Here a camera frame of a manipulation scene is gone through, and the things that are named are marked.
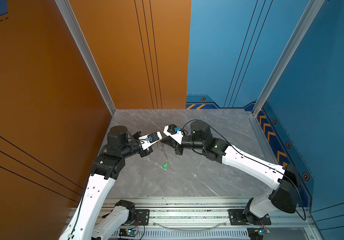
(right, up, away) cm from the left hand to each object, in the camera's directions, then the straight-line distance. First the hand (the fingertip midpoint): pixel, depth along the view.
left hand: (156, 134), depth 66 cm
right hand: (+2, -2, 0) cm, 3 cm away
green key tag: (+2, -21, +25) cm, 33 cm away
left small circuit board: (-14, -47, +4) cm, 50 cm away
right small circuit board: (+47, -47, +4) cm, 66 cm away
